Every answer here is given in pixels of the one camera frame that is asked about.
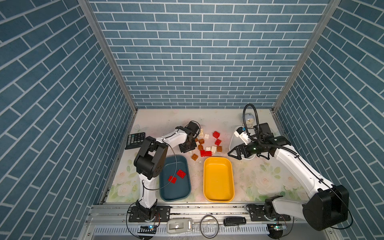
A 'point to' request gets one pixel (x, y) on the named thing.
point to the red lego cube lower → (217, 142)
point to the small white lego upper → (206, 136)
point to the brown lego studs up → (196, 139)
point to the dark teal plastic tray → (175, 183)
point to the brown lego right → (219, 148)
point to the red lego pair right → (208, 153)
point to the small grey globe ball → (249, 118)
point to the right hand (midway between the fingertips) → (233, 149)
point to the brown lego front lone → (194, 157)
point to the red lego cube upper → (216, 134)
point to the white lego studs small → (208, 149)
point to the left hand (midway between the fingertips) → (192, 148)
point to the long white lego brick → (201, 133)
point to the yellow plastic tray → (218, 185)
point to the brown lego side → (201, 141)
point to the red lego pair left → (202, 153)
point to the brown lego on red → (200, 147)
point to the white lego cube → (213, 149)
